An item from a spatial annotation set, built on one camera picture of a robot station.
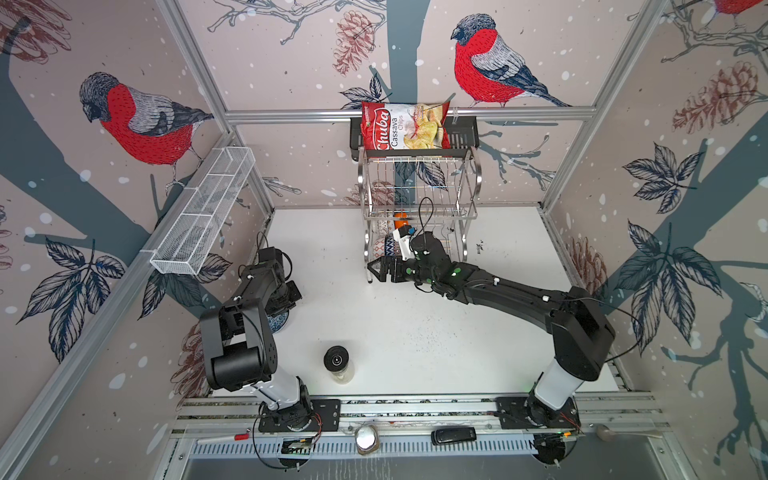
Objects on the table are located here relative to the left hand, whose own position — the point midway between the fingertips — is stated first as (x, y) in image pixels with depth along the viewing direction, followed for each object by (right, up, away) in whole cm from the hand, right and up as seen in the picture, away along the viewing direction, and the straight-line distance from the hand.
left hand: (288, 304), depth 89 cm
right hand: (+27, +11, -9) cm, 30 cm away
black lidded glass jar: (+18, -10, -17) cm, 27 cm away
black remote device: (+46, -24, -22) cm, 57 cm away
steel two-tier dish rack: (+46, +40, +33) cm, 69 cm away
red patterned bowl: (+28, +17, +1) cm, 33 cm away
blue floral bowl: (-4, -6, +1) cm, 7 cm away
